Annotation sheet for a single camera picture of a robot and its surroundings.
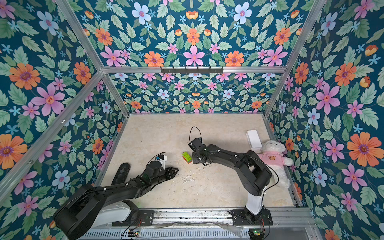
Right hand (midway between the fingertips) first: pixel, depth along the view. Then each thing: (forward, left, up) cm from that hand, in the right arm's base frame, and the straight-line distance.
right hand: (197, 158), depth 91 cm
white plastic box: (+15, -37, 0) cm, 40 cm away
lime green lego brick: (0, +7, +1) cm, 7 cm away
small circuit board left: (-39, +30, -6) cm, 49 cm away
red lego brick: (-2, +6, -3) cm, 7 cm away
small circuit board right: (-37, -31, -7) cm, 48 cm away
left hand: (-8, +10, 0) cm, 13 cm away
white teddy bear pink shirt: (+2, -45, +4) cm, 45 cm away
